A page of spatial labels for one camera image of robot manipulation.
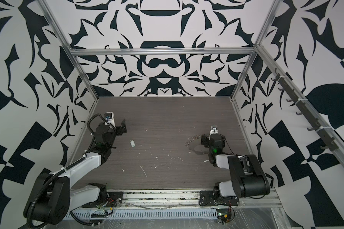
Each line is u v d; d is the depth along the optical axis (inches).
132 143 37.3
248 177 17.6
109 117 28.5
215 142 28.3
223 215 28.0
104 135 25.2
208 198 29.2
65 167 18.6
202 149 36.0
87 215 27.6
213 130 31.9
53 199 16.2
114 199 28.7
